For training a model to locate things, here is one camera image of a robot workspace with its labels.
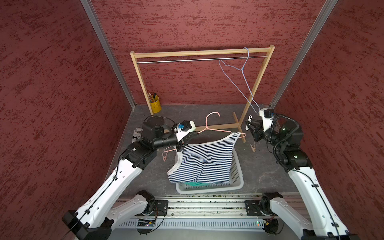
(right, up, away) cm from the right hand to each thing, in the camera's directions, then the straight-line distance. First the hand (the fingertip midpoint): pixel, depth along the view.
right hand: (246, 124), depth 69 cm
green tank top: (-24, -33, +10) cm, 42 cm away
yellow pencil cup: (-56, +15, +40) cm, 70 cm away
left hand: (-25, -5, -7) cm, 26 cm away
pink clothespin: (+14, -17, +25) cm, 34 cm away
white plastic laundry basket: (-3, -32, +9) cm, 33 cm away
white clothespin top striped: (+1, +2, -1) cm, 3 cm away
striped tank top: (-19, -20, +5) cm, 28 cm away
